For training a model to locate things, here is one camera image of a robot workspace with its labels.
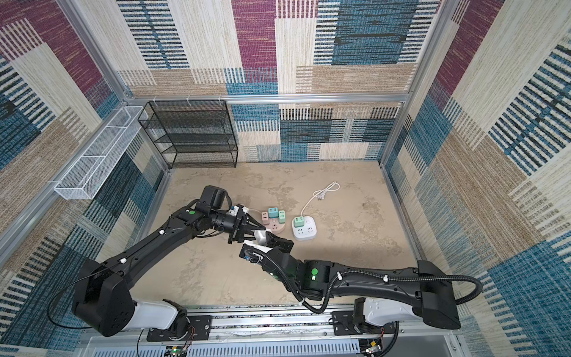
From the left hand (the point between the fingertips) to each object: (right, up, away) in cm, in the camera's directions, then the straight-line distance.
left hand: (263, 229), depth 71 cm
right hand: (+2, -3, +1) cm, 4 cm away
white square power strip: (+15, -6, +21) cm, 27 cm away
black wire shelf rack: (-39, +39, +39) cm, 68 cm away
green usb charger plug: (+5, +1, +21) cm, 22 cm away
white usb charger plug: (-1, -2, -2) cm, 3 cm away
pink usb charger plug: (-2, +1, +21) cm, 21 cm away
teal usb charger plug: (+1, +2, +23) cm, 23 cm away
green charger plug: (+12, -1, +20) cm, 24 cm away
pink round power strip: (+2, -3, +23) cm, 23 cm away
